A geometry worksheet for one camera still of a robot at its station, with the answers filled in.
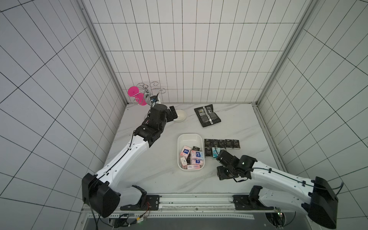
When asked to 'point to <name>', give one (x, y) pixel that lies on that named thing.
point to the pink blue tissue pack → (197, 155)
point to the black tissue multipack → (206, 116)
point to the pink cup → (133, 91)
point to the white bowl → (181, 115)
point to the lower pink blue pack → (197, 161)
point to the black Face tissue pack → (208, 143)
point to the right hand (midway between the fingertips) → (217, 175)
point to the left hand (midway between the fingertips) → (166, 112)
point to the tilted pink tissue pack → (185, 151)
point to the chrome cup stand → (147, 88)
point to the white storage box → (189, 140)
